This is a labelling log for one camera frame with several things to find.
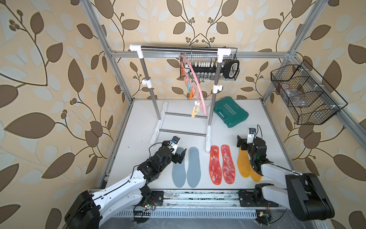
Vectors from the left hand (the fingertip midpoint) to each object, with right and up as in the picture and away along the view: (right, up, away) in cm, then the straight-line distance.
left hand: (178, 145), depth 80 cm
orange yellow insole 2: (+44, -18, 0) cm, 47 cm away
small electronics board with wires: (+44, -35, -8) cm, 57 cm away
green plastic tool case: (+38, +19, +26) cm, 50 cm away
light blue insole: (0, -17, +4) cm, 18 cm away
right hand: (+43, +4, +10) cm, 44 cm away
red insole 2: (+30, -13, +5) cm, 33 cm away
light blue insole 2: (+9, -17, +3) cm, 19 cm away
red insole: (+22, -15, +4) cm, 27 cm away
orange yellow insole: (+39, -12, +5) cm, 41 cm away
